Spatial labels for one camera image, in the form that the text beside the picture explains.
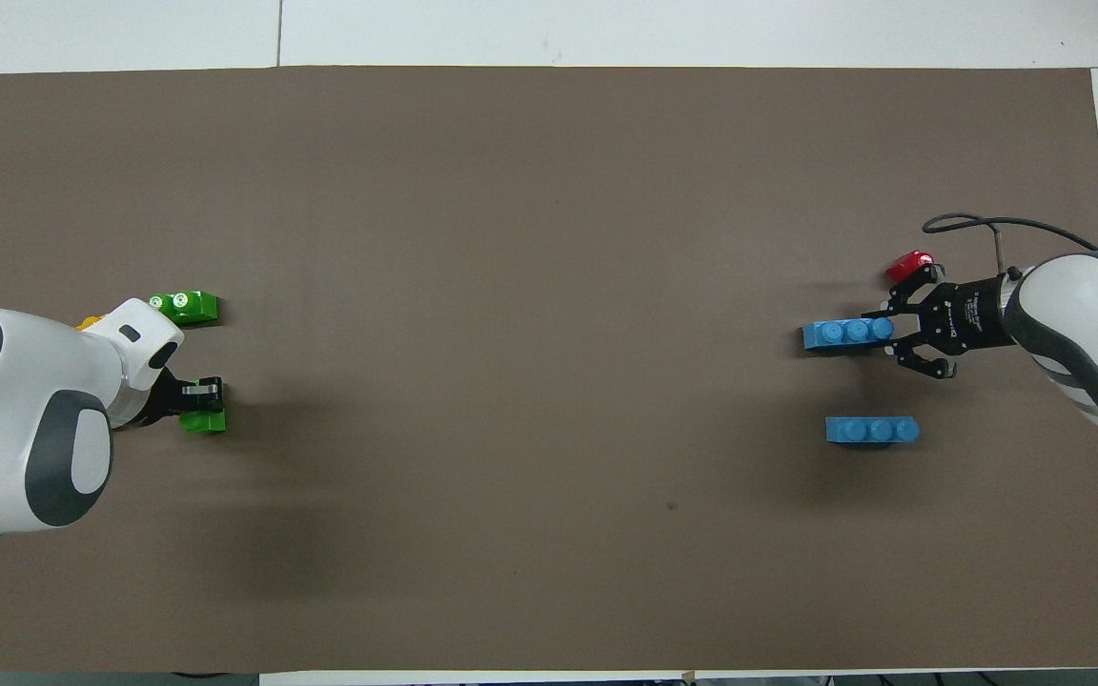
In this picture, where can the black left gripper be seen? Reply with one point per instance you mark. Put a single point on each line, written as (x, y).
(163, 400)

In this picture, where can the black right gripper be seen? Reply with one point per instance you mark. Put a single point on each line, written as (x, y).
(968, 314)

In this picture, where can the plain green two-stud block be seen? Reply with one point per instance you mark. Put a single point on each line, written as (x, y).
(201, 422)

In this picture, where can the blue three-stud toy block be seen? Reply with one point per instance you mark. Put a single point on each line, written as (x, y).
(871, 431)
(844, 333)

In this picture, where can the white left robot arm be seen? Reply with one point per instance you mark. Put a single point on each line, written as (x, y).
(25, 381)

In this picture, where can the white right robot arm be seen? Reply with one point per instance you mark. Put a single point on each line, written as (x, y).
(1064, 305)

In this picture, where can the red single-stud toy block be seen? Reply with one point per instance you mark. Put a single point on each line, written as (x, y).
(908, 264)

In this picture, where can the green block with white-marked studs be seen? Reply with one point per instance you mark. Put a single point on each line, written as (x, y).
(185, 307)

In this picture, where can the yellow two-stud toy block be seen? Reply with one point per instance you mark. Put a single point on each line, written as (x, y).
(89, 324)

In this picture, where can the brown paper mat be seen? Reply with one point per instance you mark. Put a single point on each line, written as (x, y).
(511, 286)

